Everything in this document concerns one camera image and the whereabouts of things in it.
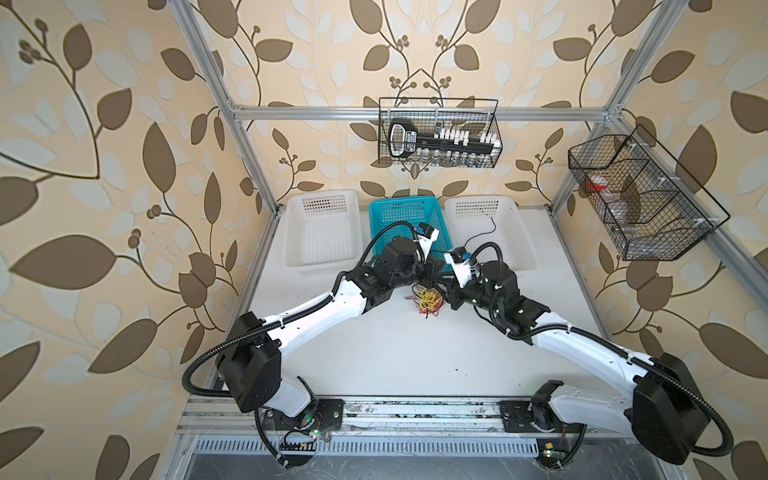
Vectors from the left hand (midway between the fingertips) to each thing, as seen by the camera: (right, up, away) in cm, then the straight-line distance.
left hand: (448, 261), depth 74 cm
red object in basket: (+42, +20, +8) cm, 48 cm away
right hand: (-3, -5, +4) cm, 7 cm away
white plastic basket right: (+17, +13, +41) cm, 46 cm away
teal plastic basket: (-7, +16, +40) cm, 44 cm away
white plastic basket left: (-41, +8, +38) cm, 57 cm away
